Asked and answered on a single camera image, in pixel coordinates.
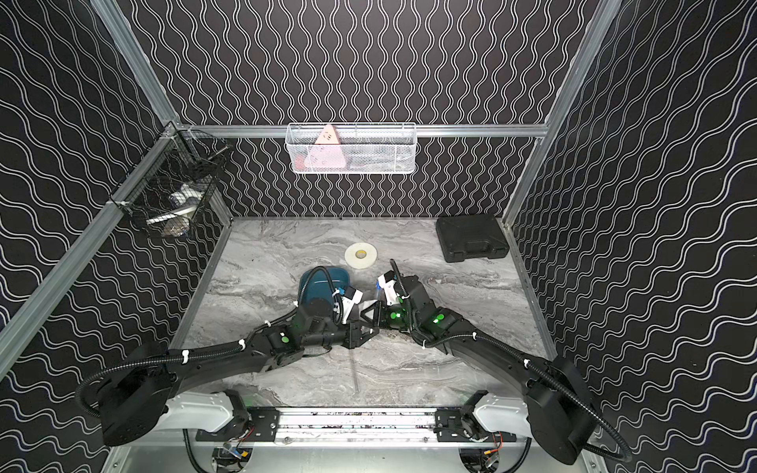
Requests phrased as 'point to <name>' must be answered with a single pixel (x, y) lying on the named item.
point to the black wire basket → (169, 186)
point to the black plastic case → (466, 235)
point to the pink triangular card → (327, 152)
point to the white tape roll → (361, 255)
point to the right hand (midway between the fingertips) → (361, 314)
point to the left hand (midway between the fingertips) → (379, 327)
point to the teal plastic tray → (318, 286)
